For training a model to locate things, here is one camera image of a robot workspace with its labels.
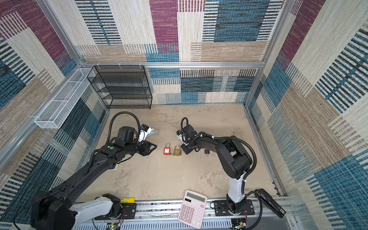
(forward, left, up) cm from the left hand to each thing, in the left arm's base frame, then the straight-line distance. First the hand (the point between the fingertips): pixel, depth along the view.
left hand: (153, 143), depth 80 cm
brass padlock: (+4, -12, -16) cm, 20 cm away
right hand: (+5, -19, -17) cm, 26 cm away
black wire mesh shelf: (+49, +29, +1) cm, 57 cm away
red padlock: (+4, -6, -16) cm, 17 cm away
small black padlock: (+3, -32, -16) cm, 36 cm away
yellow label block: (-25, +14, -16) cm, 33 cm away
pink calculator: (-29, -20, -15) cm, 39 cm away
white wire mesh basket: (+6, +47, +16) cm, 50 cm away
